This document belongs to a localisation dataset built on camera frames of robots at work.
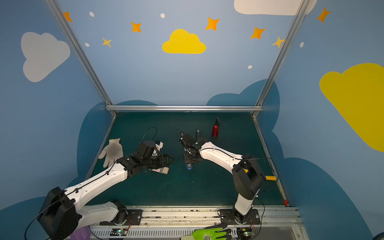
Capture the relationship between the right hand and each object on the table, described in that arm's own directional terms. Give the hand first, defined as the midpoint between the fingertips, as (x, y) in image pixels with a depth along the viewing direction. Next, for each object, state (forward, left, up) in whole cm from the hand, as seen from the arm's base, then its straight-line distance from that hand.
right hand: (190, 157), depth 87 cm
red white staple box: (-5, +17, -8) cm, 19 cm away
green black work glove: (-35, -14, -8) cm, 38 cm away
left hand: (-6, +9, +6) cm, 12 cm away
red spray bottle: (+23, -16, -1) cm, 28 cm away
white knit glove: (+5, +52, -7) cm, 53 cm away
